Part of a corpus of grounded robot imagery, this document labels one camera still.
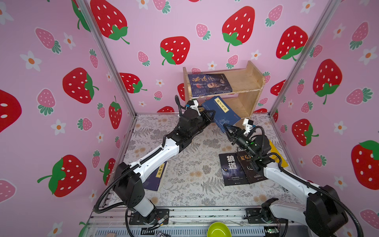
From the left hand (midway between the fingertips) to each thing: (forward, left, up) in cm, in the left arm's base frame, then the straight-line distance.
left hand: (218, 111), depth 71 cm
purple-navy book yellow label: (-22, +36, -36) cm, 56 cm away
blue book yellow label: (+1, -3, -4) cm, 5 cm away
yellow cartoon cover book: (+1, -42, -37) cm, 56 cm away
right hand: (-8, -1, -4) cm, 9 cm away
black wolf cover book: (-15, -12, -36) cm, 41 cm away
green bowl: (-44, 0, -37) cm, 58 cm away
